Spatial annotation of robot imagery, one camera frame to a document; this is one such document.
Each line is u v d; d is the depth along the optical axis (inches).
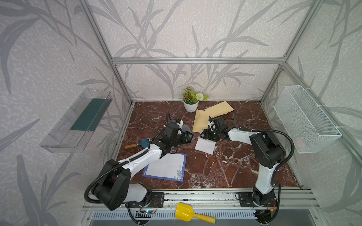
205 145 36.7
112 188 16.2
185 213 27.5
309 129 24.6
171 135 25.3
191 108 42.6
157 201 28.5
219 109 45.7
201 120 42.6
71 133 25.1
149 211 27.8
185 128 41.1
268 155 19.8
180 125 30.9
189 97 40.2
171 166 33.2
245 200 28.8
